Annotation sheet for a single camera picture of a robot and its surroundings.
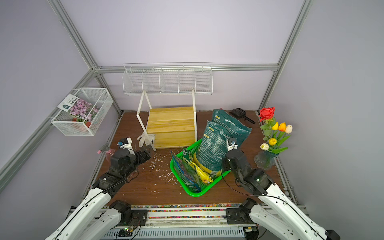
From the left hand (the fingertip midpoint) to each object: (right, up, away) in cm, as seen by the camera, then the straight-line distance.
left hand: (146, 149), depth 78 cm
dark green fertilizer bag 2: (+39, +17, +1) cm, 43 cm away
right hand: (+42, -1, -4) cm, 42 cm away
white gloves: (-7, +3, +24) cm, 26 cm away
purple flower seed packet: (-30, +20, -4) cm, 37 cm away
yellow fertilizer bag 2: (+21, -5, +5) cm, 23 cm away
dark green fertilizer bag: (+35, +2, -2) cm, 35 cm away
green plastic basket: (+25, -2, +13) cm, 28 cm away
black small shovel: (+61, +22, +38) cm, 75 cm away
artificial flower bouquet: (+68, +8, -1) cm, 68 cm away
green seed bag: (+22, -11, -5) cm, 25 cm away
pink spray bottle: (-24, -3, +7) cm, 25 cm away
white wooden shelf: (+12, +12, +7) cm, 18 cm away
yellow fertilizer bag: (+30, -14, -1) cm, 33 cm away
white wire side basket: (-38, +13, -4) cm, 40 cm away
